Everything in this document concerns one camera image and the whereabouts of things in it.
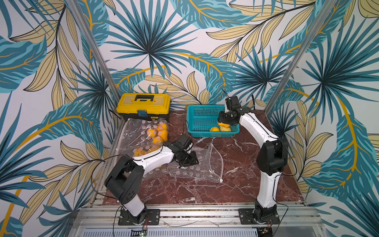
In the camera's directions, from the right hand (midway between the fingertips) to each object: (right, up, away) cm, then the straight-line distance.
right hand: (222, 118), depth 95 cm
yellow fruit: (-4, -8, +7) cm, 11 cm away
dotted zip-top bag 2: (-57, -5, +10) cm, 58 cm away
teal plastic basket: (-12, +1, +19) cm, 22 cm away
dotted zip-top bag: (-53, -18, 0) cm, 56 cm away
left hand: (-17, -27, -11) cm, 34 cm away
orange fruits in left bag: (-41, -11, +3) cm, 42 cm away
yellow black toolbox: (-52, +9, +6) cm, 53 cm away
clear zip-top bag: (-9, -28, -11) cm, 32 cm away
